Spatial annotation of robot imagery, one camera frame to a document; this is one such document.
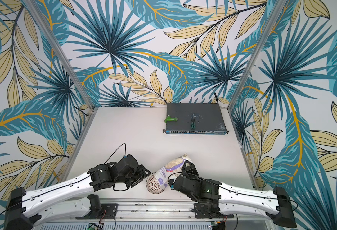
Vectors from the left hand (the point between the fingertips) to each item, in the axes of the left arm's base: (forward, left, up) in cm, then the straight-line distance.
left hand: (147, 178), depth 72 cm
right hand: (+6, -19, +3) cm, 20 cm away
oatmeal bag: (+4, -12, +3) cm, 13 cm away
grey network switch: (+49, -41, -10) cm, 64 cm away
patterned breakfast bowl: (0, -2, -12) cm, 12 cm away
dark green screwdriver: (+42, -28, -7) cm, 51 cm away
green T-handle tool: (+45, -11, -7) cm, 47 cm away
